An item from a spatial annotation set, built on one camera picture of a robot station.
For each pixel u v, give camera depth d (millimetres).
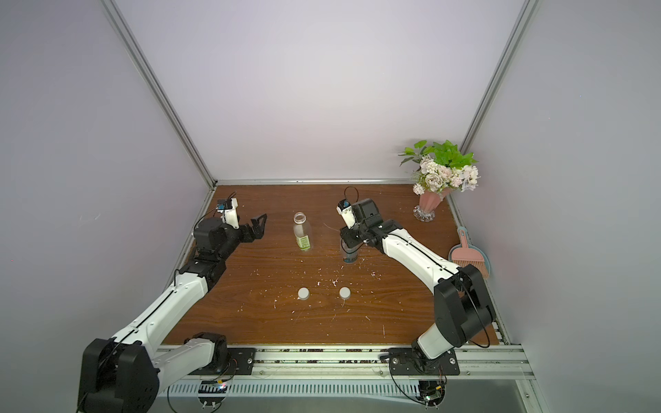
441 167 852
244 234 730
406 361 725
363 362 744
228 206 696
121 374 392
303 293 856
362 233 640
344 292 856
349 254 674
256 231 745
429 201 970
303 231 953
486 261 922
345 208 759
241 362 728
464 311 426
